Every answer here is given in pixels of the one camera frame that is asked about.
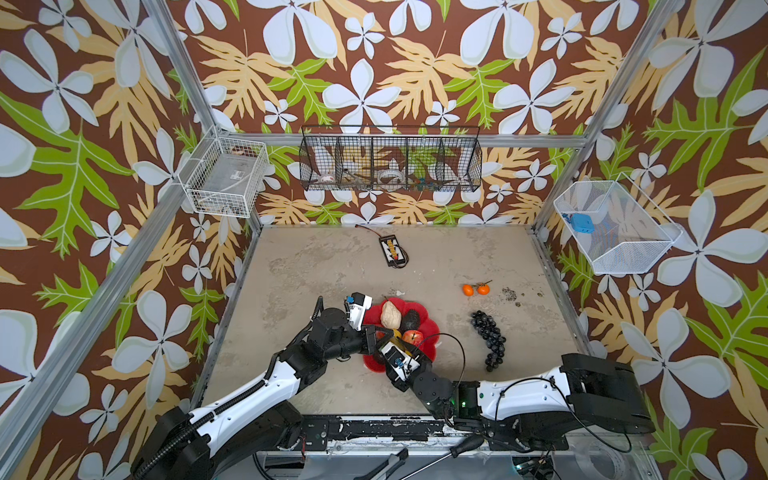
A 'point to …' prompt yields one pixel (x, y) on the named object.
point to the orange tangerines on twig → (482, 289)
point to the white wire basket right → (621, 229)
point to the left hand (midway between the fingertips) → (392, 330)
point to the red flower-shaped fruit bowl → (428, 328)
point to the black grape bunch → (488, 329)
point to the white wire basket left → (225, 175)
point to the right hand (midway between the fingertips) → (389, 347)
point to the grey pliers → (395, 462)
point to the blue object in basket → (582, 223)
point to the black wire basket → (391, 158)
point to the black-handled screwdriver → (455, 451)
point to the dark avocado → (410, 321)
